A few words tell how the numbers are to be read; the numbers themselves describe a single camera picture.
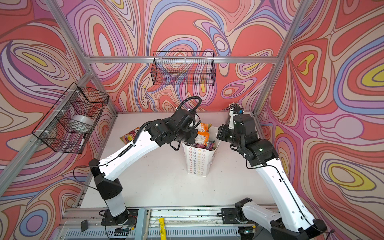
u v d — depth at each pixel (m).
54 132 0.67
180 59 0.88
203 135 0.72
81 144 0.72
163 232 0.68
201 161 0.75
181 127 0.52
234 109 0.59
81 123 0.70
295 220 0.36
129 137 1.02
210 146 0.80
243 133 0.46
